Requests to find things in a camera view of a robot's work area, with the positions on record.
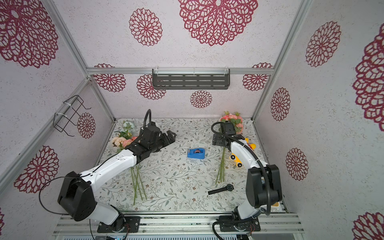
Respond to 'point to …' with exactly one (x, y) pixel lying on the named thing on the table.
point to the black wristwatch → (229, 187)
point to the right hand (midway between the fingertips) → (221, 138)
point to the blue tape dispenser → (199, 153)
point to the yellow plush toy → (233, 157)
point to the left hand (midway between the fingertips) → (171, 137)
